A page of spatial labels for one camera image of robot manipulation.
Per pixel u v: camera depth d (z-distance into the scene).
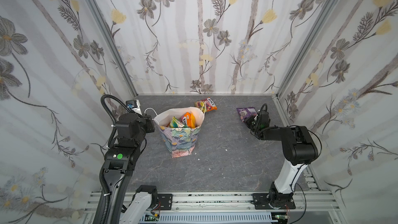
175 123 0.76
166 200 0.74
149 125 0.58
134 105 0.54
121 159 0.43
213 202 0.75
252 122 0.90
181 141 0.78
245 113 1.04
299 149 0.51
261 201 0.73
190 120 0.80
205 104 1.11
